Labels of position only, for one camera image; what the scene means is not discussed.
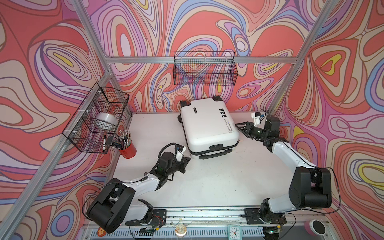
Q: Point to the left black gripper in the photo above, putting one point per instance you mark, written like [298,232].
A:
[183,164]

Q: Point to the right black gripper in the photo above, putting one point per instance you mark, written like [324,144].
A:
[250,124]

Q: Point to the black suitcase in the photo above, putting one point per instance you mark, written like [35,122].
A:
[208,127]

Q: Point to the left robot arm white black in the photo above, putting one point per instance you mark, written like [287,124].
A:
[118,202]

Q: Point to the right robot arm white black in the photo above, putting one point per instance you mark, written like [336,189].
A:
[310,187]

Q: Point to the red pen cup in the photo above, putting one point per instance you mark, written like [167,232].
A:
[129,152]

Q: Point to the round clear badge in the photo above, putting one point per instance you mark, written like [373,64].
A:
[181,230]

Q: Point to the small teal clock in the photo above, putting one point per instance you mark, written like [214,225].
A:
[234,232]

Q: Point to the red round sticker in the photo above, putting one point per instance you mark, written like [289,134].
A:
[101,232]

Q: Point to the pink tape roll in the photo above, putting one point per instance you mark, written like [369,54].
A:
[315,228]

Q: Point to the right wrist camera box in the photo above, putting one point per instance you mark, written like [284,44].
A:
[257,118]

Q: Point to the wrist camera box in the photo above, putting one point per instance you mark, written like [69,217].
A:
[180,151]
[257,118]

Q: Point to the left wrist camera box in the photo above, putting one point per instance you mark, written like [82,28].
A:
[180,151]

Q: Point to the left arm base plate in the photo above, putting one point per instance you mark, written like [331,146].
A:
[156,218]

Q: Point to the back black wire basket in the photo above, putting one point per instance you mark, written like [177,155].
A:
[205,68]

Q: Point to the black wire basket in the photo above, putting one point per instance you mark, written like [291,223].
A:
[205,68]
[94,126]

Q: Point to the silver duct tape roll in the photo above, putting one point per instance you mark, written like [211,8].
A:
[105,121]

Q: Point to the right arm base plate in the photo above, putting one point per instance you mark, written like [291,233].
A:
[256,216]

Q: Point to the left black wire basket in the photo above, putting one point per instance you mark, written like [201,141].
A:
[94,126]

